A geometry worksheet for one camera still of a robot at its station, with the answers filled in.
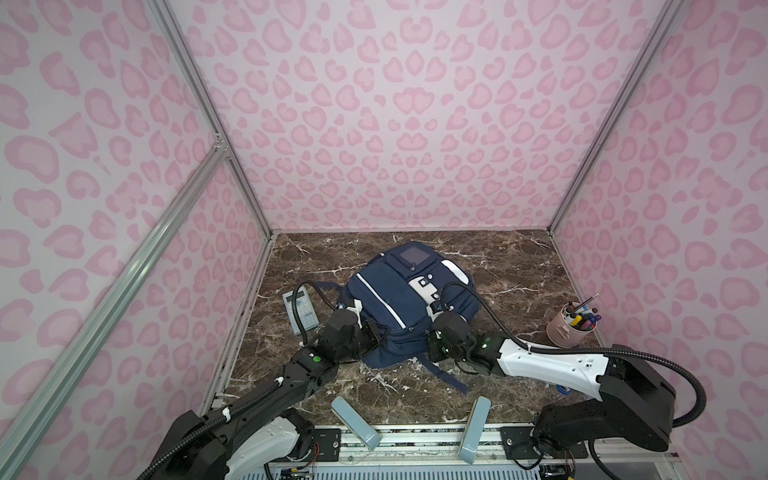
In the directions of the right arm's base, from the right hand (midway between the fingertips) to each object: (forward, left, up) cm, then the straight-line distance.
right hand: (428, 341), depth 84 cm
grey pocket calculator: (+12, +38, -5) cm, 40 cm away
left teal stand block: (-23, +15, -2) cm, 28 cm away
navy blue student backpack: (+14, +7, +5) cm, 17 cm away
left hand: (+1, +10, +8) cm, 12 cm away
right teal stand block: (-21, -11, -5) cm, 24 cm away
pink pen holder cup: (+4, -39, +3) cm, 40 cm away
